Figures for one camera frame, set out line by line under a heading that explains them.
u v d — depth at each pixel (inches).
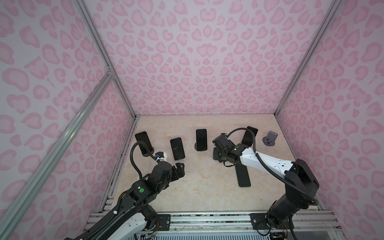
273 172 17.8
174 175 26.0
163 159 26.7
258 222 28.7
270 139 38.8
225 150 25.7
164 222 28.9
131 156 21.0
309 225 28.6
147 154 37.0
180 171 26.6
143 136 34.8
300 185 17.3
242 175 34.4
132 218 23.5
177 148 35.9
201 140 37.6
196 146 38.2
